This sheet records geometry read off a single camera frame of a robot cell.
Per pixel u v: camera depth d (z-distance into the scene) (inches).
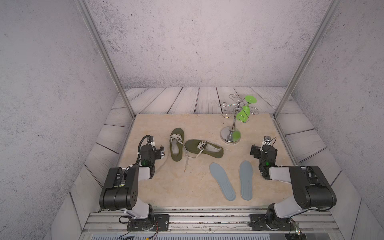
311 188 18.0
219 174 35.9
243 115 32.4
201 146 36.0
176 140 38.7
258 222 28.2
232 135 42.0
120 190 18.0
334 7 27.5
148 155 28.3
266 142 31.5
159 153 34.2
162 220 29.0
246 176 35.7
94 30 30.4
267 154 28.1
